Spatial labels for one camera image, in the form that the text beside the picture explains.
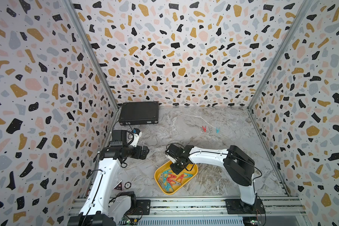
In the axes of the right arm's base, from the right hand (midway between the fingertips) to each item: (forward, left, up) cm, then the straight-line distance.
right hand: (174, 169), depth 87 cm
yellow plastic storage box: (-9, +6, +2) cm, 11 cm away
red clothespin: (+32, -21, 0) cm, 39 cm away
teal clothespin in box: (-2, +4, 0) cm, 5 cm away
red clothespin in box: (-6, +2, 0) cm, 6 cm away
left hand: (+5, +18, +16) cm, 25 cm away
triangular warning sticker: (-11, +32, 0) cm, 34 cm away
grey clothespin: (+31, -26, 0) cm, 41 cm away
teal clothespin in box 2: (-3, -9, 0) cm, 9 cm away
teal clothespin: (+31, -31, -1) cm, 44 cm away
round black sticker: (-10, +27, 0) cm, 28 cm away
